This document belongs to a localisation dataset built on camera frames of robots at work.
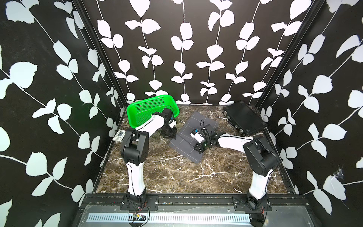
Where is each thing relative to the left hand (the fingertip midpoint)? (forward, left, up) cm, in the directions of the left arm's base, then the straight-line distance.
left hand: (174, 135), depth 95 cm
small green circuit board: (-45, +18, -6) cm, 49 cm away
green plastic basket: (+27, +29, -4) cm, 40 cm away
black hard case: (+13, -57, -4) cm, 58 cm away
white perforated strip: (-46, +2, -5) cm, 46 cm away
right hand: (-7, -13, -3) cm, 15 cm away
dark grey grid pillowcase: (-5, -6, -4) cm, 9 cm away
